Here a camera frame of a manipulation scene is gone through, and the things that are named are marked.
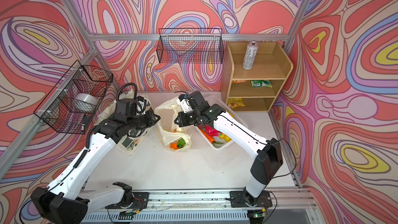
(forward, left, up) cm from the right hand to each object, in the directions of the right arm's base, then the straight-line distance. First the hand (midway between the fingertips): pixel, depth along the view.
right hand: (177, 125), depth 75 cm
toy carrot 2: (-5, 0, -11) cm, 12 cm away
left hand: (+3, +7, +4) cm, 9 cm away
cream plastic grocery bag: (-9, -1, +3) cm, 9 cm away
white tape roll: (+7, +42, +11) cm, 44 cm away
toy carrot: (+2, -18, -19) cm, 26 cm away
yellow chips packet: (+29, -36, -18) cm, 50 cm away
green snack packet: (+33, -51, -4) cm, 61 cm away
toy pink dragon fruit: (+3, -18, -13) cm, 23 cm away
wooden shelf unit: (+28, -42, +8) cm, 51 cm away
